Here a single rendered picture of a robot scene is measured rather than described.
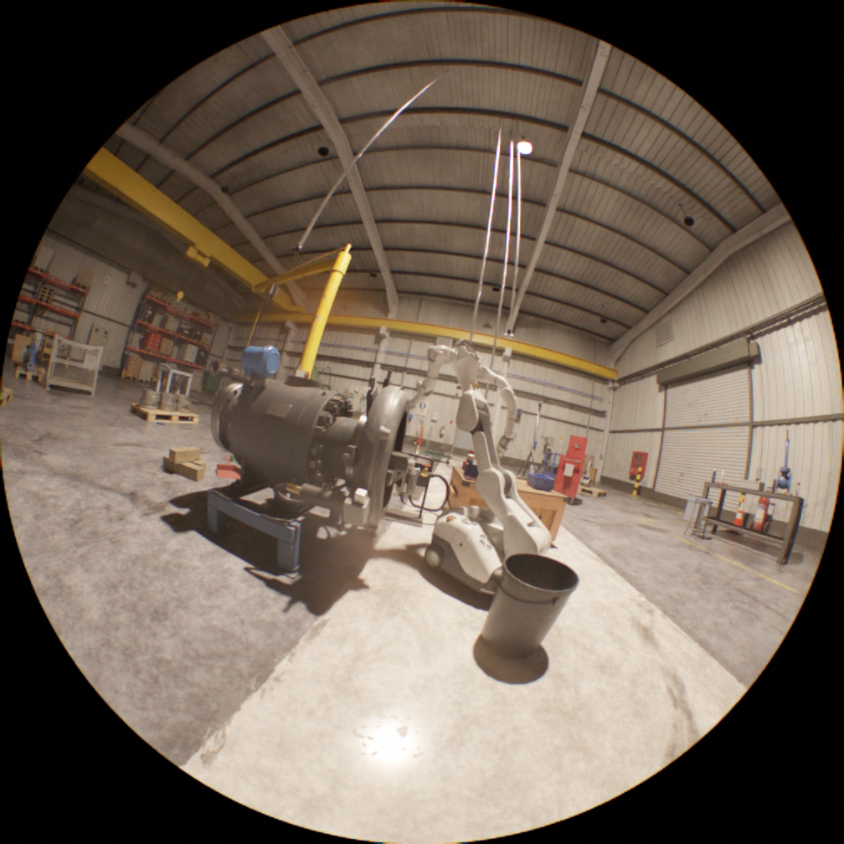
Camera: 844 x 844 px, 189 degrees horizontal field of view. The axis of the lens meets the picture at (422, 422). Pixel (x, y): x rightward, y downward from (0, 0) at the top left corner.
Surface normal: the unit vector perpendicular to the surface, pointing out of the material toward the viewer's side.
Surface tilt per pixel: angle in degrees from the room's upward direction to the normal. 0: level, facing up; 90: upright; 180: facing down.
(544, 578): 87
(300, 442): 87
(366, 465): 89
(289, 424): 74
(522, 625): 93
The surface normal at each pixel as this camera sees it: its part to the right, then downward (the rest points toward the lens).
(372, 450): 0.04, -0.20
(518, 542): -0.72, -0.18
